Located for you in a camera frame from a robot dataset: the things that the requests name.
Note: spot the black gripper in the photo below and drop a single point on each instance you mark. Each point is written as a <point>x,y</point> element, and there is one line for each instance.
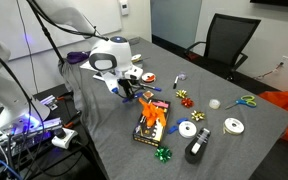
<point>128,84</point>

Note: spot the blue utility knife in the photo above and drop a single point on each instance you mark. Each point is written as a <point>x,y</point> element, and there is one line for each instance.
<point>139,95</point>

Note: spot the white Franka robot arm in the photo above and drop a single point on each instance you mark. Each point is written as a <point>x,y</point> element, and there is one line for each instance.
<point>112,56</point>

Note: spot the blue marker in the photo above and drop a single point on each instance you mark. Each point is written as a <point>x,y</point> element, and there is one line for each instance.
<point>154,88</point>

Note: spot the black marker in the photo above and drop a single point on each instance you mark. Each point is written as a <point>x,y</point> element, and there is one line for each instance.
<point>175,82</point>

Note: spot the small wooden block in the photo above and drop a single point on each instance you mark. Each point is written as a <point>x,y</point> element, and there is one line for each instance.
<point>148,95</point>

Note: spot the orange ribbon spool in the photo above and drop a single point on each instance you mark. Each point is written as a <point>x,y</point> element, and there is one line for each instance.
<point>149,78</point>

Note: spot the orange ribbon bow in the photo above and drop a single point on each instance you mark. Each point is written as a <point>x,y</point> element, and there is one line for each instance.
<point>154,113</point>

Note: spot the pink eraser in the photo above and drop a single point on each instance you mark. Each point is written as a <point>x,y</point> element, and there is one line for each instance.
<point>160,104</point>

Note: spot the white tablet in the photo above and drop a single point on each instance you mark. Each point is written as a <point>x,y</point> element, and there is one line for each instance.
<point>98,77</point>

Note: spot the black cardboard box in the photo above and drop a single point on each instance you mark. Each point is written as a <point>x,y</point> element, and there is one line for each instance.
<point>149,135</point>

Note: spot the gold gift bow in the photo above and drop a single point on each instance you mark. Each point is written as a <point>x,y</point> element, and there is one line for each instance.
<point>197,115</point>
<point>181,94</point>

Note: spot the white label sheets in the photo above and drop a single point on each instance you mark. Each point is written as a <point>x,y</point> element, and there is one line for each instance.
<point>85,65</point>

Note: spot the blue plastic clip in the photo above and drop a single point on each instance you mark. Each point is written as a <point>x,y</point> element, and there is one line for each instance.
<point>173,129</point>

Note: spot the small clear cap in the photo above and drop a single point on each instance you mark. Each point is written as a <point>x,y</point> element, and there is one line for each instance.
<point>182,76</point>

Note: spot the red gift bow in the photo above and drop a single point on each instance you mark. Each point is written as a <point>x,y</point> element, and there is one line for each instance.
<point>187,102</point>

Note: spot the purple cloth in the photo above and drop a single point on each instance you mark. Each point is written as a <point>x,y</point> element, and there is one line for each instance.
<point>77,57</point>

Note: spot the white tape roll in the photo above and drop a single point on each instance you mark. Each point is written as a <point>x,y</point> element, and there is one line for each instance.
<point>187,129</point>

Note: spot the green gift bow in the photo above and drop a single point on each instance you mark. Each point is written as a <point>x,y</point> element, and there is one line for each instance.
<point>163,154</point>

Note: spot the white black power adapter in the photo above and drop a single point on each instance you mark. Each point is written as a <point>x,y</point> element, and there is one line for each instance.
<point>64,138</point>

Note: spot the gray tablecloth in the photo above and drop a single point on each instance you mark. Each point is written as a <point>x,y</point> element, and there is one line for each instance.
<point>210,83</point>

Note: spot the clear tape roll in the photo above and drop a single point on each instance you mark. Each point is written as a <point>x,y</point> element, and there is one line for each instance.
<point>214,104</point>

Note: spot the black tape dispenser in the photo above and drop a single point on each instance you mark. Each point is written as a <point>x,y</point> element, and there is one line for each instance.
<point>195,150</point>

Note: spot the white yellow ribbon spool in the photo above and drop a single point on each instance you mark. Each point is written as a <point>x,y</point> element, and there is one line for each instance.
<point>234,126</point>

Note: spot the black office chair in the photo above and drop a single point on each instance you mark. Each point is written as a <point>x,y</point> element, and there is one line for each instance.
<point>229,36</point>

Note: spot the blue green scissors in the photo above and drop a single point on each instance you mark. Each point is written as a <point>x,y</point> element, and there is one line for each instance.
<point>245,102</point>

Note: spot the orange bag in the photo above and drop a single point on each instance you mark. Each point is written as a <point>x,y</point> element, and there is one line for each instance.
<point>287,106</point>

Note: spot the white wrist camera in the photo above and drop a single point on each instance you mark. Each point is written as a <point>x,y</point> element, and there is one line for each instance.
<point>134,72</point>

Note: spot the silver metal bracket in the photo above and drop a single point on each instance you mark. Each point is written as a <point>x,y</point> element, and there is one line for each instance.
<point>49,101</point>

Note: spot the white wall thermostat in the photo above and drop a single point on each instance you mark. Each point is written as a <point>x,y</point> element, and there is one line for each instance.
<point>124,6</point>

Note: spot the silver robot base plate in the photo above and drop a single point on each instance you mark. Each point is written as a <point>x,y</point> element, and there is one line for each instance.
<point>45,126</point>

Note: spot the black camera tripod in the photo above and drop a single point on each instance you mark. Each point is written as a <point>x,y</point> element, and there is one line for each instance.
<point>50,40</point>

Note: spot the black wall television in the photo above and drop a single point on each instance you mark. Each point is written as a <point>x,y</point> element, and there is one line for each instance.
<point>277,2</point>

